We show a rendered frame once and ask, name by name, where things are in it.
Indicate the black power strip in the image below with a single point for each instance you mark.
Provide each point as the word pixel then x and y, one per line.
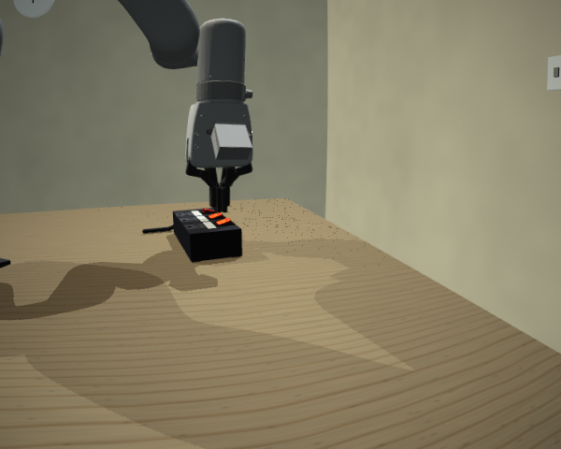
pixel 204 236

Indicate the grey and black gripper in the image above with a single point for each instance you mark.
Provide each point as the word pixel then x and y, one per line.
pixel 201 152

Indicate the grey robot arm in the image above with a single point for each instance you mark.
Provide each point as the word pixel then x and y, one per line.
pixel 217 48

